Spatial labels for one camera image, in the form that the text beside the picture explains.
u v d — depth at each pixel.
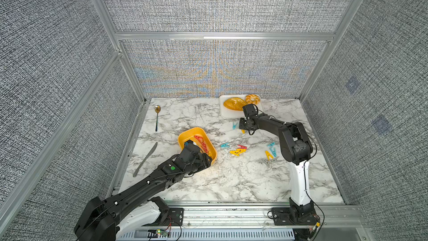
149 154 0.94
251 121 0.80
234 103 1.11
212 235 0.70
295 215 0.65
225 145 0.97
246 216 0.76
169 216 0.68
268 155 0.92
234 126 1.04
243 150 0.95
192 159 0.62
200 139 0.99
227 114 1.12
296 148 0.57
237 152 0.94
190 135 0.98
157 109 1.13
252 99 1.19
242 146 0.95
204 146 0.95
